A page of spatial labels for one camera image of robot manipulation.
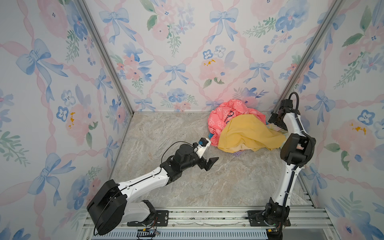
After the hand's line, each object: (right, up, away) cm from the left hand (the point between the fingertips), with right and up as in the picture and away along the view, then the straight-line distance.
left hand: (212, 150), depth 75 cm
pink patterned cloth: (+10, +22, +35) cm, 42 cm away
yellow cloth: (+24, +9, +20) cm, 32 cm away
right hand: (+49, +15, +27) cm, 57 cm away
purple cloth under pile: (+19, -5, +20) cm, 28 cm away
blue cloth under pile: (+2, +6, +29) cm, 30 cm away
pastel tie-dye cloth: (+46, +11, +26) cm, 55 cm away
